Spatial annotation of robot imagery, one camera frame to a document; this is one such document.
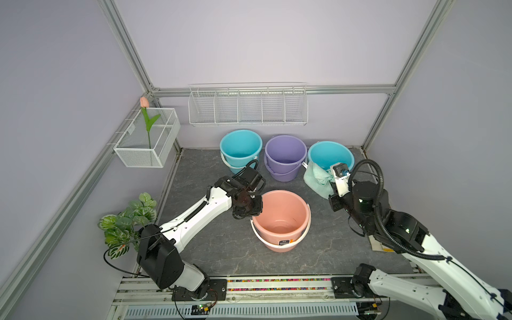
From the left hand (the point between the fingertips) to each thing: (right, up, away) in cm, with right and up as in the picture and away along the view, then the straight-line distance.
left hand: (259, 214), depth 77 cm
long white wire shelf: (-6, +50, +22) cm, 55 cm away
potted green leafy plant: (-42, -1, -15) cm, 45 cm away
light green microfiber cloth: (+20, +14, -10) cm, 27 cm away
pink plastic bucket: (+11, -5, +12) cm, 17 cm away
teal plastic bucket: (+32, +25, +20) cm, 46 cm away
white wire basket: (-46, +29, +4) cm, 55 cm away
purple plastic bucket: (+13, +24, +32) cm, 42 cm away
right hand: (+25, +14, -12) cm, 31 cm away
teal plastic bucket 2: (-10, +28, +25) cm, 39 cm away
